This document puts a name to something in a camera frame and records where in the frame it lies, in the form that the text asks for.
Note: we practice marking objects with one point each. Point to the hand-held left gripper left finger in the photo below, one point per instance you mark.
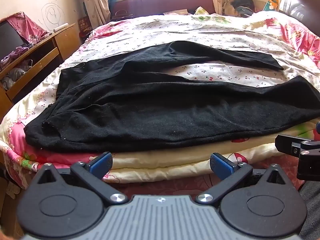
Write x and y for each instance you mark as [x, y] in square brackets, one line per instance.
[101, 165]

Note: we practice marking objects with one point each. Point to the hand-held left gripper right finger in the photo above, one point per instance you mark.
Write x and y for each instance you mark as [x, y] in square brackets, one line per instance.
[221, 166]

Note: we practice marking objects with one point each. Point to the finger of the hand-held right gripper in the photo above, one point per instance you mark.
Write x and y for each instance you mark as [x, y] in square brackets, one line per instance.
[318, 128]
[287, 145]

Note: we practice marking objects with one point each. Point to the black pants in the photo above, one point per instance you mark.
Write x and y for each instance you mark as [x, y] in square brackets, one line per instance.
[150, 105]

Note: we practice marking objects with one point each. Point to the cream printed blanket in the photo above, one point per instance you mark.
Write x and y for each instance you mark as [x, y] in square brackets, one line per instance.
[162, 162]

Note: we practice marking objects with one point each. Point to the pink floral quilt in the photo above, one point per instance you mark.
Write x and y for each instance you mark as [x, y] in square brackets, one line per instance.
[15, 142]

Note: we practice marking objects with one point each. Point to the dark wooden headboard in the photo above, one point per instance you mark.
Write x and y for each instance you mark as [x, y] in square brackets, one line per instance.
[300, 5]

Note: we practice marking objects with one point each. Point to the colourful printed box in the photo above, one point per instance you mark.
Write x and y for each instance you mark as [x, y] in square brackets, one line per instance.
[272, 3]

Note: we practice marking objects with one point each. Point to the purple cloth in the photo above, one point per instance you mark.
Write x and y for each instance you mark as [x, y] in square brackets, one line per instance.
[15, 53]

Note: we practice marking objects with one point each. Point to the red bag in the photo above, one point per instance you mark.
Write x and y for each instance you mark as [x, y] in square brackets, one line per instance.
[83, 25]

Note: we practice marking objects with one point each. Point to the white paper roll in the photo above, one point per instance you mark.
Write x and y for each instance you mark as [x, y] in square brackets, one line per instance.
[58, 27]

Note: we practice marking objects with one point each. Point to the pile of dark clothes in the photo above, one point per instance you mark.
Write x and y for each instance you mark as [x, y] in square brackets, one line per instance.
[242, 3]

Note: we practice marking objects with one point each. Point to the brown handbag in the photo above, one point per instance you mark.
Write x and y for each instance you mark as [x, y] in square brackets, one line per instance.
[121, 15]

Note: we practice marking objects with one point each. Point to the pink floral cloth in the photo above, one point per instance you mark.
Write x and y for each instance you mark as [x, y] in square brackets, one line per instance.
[30, 27]

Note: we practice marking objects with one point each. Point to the black television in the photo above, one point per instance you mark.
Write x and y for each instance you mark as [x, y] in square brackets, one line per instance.
[8, 40]

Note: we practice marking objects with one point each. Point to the green printed bag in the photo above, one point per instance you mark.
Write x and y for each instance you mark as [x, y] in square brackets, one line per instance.
[200, 10]

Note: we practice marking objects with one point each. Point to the loose papers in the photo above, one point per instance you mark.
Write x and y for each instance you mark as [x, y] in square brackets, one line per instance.
[175, 12]

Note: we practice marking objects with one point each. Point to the maroon padded sofa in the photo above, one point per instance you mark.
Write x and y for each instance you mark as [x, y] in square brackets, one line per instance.
[162, 2]

